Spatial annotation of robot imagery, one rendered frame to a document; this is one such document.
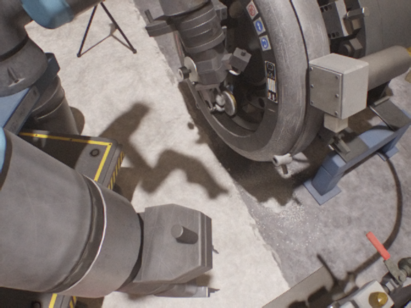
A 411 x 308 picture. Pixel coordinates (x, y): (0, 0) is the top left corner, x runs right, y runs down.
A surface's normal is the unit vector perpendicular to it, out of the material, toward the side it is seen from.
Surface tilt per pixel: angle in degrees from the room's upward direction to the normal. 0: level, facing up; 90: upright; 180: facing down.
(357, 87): 67
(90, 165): 0
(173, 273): 24
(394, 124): 0
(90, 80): 0
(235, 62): 83
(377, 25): 57
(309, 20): 48
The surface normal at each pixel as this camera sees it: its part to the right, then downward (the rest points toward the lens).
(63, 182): 0.85, -0.50
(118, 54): 0.00, -0.58
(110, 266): 0.78, 0.29
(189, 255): -0.40, -0.44
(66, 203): 0.91, -0.28
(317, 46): 0.39, 0.29
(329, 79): -0.87, 0.40
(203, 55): -0.23, 0.83
